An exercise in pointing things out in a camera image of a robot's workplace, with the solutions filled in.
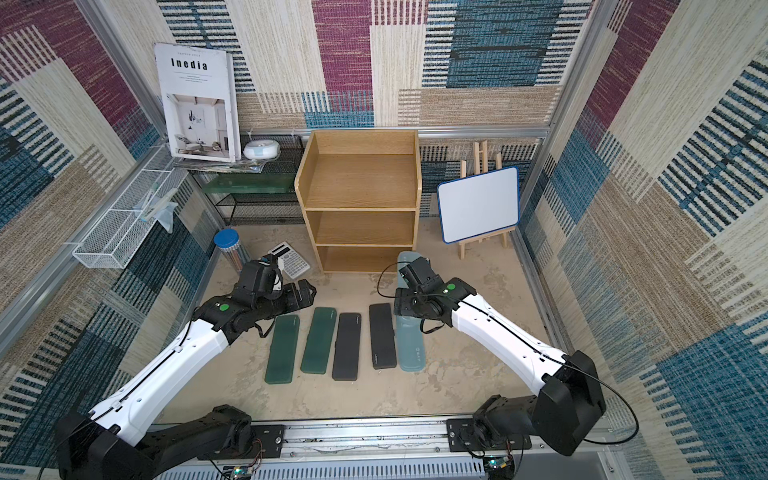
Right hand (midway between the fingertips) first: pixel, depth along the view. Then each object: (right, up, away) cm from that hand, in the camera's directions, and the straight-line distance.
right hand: (407, 301), depth 81 cm
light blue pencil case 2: (0, +11, +5) cm, 12 cm away
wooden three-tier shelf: (-13, +31, +4) cm, 33 cm away
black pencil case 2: (-7, -12, +7) cm, 15 cm away
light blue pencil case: (+1, -13, +6) cm, 15 cm away
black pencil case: (-17, -15, +6) cm, 23 cm away
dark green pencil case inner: (-25, -14, +6) cm, 30 cm away
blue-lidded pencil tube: (-52, +17, +8) cm, 55 cm away
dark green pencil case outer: (-35, -17, +4) cm, 39 cm away
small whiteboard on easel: (+27, +28, +22) cm, 44 cm away
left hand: (-27, +3, -2) cm, 28 cm away
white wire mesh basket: (-69, +16, -10) cm, 72 cm away
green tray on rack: (-46, +35, +17) cm, 61 cm away
